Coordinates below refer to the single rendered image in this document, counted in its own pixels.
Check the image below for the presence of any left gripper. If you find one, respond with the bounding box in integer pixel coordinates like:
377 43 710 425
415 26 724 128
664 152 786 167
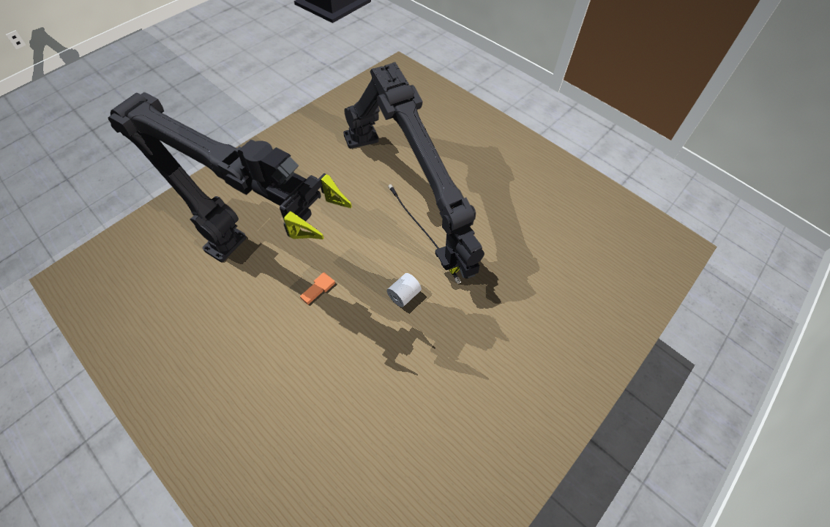
435 243 460 274

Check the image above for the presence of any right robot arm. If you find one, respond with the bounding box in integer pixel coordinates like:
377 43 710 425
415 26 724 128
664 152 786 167
108 92 306 262

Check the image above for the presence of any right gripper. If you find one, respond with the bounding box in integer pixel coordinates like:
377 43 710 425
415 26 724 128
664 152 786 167
280 173 352 239

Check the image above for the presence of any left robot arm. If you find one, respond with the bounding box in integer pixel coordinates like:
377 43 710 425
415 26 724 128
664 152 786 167
343 62 485 279

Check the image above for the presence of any orange stepped block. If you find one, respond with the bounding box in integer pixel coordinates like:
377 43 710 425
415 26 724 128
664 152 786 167
300 272 335 304

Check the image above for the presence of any white cylinder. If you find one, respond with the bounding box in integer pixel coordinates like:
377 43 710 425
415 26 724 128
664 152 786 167
386 273 422 307

